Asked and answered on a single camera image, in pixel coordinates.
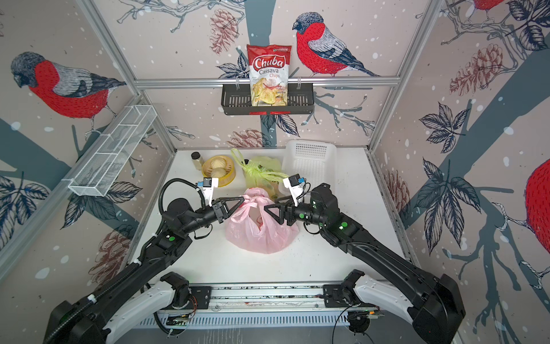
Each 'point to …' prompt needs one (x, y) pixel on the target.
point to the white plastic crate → (314, 160)
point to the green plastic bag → (261, 171)
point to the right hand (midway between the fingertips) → (270, 205)
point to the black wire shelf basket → (236, 101)
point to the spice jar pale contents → (197, 160)
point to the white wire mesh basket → (102, 167)
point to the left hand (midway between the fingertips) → (245, 198)
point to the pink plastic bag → (252, 228)
